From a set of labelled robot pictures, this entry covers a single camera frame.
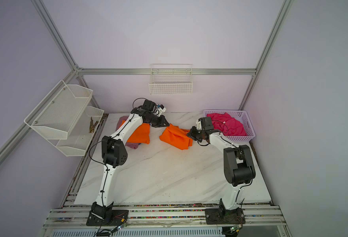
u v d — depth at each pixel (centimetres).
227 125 110
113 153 61
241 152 50
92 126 95
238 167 50
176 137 96
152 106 82
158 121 88
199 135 83
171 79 96
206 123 76
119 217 73
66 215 75
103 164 63
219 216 73
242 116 115
